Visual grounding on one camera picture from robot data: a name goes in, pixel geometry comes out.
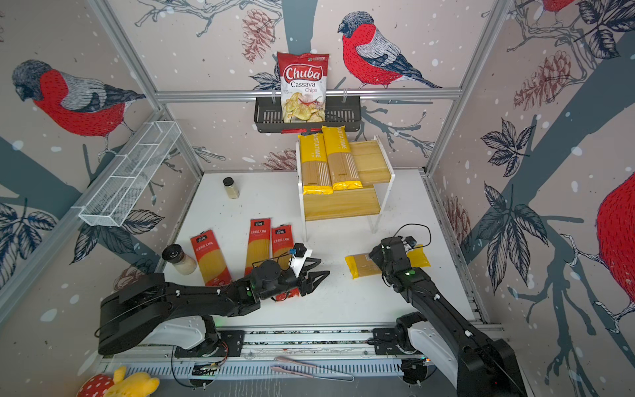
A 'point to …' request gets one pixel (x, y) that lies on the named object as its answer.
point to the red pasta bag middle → (259, 245)
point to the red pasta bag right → (282, 245)
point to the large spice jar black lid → (183, 263)
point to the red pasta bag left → (210, 260)
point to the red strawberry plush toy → (96, 385)
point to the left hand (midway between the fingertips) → (324, 270)
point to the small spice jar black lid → (231, 188)
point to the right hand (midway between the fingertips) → (376, 255)
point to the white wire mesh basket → (119, 190)
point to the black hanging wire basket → (268, 117)
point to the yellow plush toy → (132, 385)
